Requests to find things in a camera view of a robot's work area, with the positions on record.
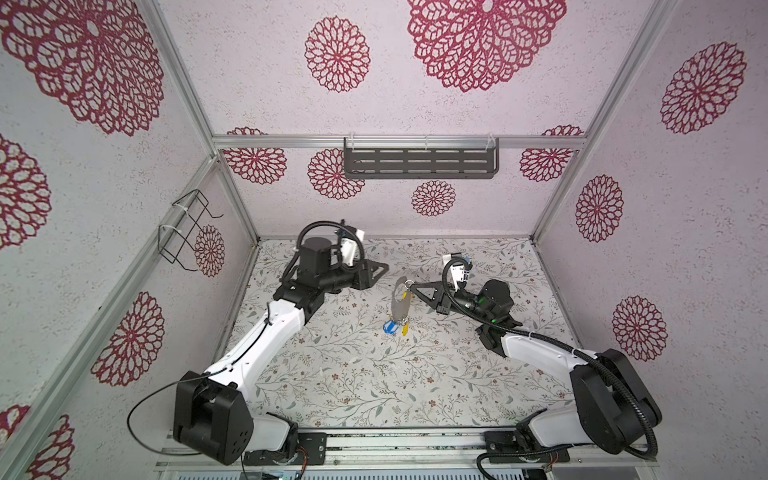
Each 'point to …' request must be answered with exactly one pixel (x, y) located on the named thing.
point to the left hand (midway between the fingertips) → (384, 273)
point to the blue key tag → (390, 327)
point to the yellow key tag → (405, 330)
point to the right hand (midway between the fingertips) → (413, 287)
